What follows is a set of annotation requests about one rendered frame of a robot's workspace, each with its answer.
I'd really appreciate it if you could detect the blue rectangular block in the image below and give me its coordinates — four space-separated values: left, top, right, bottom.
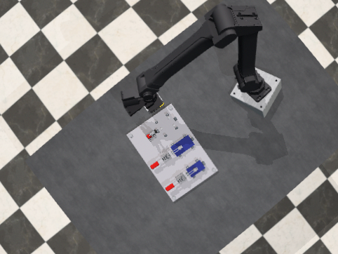
186 160 205 177
170 135 194 156

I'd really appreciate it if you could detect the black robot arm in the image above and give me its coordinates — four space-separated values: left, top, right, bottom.
121 4 271 116

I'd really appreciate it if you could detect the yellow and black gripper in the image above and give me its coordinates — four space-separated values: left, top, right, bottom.
148 93 164 113

